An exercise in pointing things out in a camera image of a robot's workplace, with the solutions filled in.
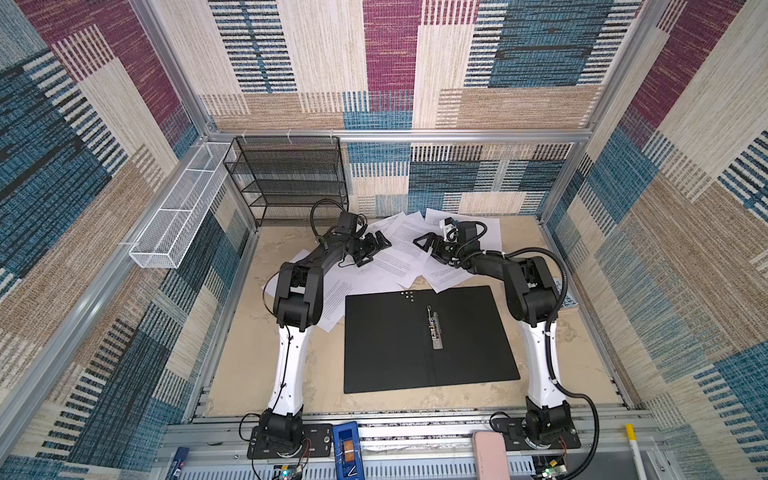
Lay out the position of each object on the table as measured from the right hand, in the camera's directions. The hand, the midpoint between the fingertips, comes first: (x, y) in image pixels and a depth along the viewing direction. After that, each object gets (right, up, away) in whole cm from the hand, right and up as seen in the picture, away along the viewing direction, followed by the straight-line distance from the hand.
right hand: (420, 246), depth 106 cm
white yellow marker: (+47, -46, -33) cm, 74 cm away
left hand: (-12, -1, 0) cm, 12 cm away
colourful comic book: (+45, -17, -12) cm, 49 cm away
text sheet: (+30, +2, +13) cm, 32 cm away
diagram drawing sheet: (-9, +7, +13) cm, 17 cm away
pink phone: (+12, -48, -37) cm, 62 cm away
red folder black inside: (0, -27, -16) cm, 32 cm away
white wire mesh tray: (-78, +5, -14) cm, 79 cm away
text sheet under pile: (+7, -10, -1) cm, 12 cm away
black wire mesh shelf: (-48, +24, +3) cm, 54 cm away
